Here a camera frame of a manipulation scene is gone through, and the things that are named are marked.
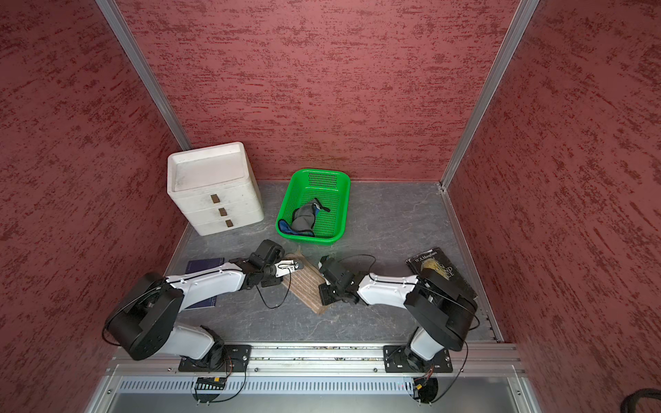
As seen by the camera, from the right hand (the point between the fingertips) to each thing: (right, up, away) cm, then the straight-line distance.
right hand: (324, 299), depth 87 cm
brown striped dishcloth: (-7, +5, +1) cm, 8 cm away
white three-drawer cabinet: (-38, +39, 0) cm, 55 cm away
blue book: (-47, +11, +6) cm, 48 cm away
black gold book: (+41, +11, +6) cm, 43 cm away
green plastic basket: (+2, +41, +31) cm, 51 cm away
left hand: (-18, +9, +5) cm, 21 cm away
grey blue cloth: (-9, +27, +12) cm, 31 cm away
